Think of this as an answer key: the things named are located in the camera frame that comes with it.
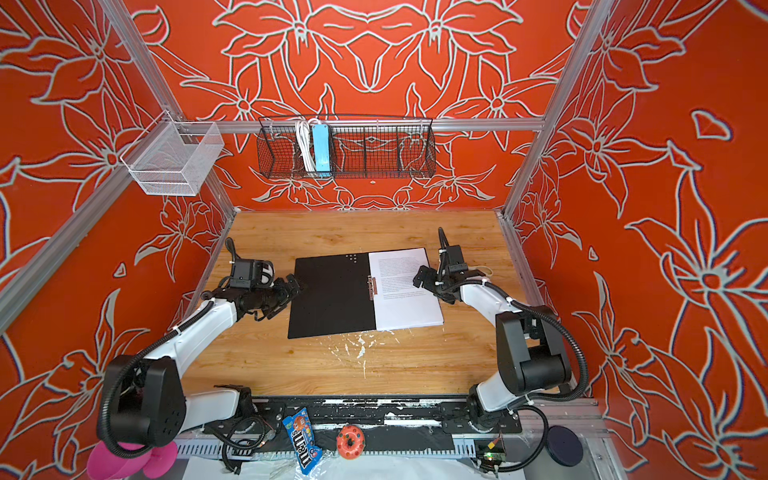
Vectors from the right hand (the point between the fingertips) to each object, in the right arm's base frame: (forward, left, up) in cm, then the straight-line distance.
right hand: (421, 281), depth 92 cm
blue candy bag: (-40, +32, -4) cm, 52 cm away
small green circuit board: (-45, -13, -7) cm, 47 cm away
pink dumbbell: (-45, +66, -5) cm, 80 cm away
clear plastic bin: (+31, +78, +27) cm, 88 cm away
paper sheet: (-2, +6, -11) cm, 13 cm away
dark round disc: (-43, -30, -5) cm, 52 cm away
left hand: (-5, +38, +3) cm, 38 cm away
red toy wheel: (-41, +21, -4) cm, 46 cm away
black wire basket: (+38, +23, +24) cm, 51 cm away
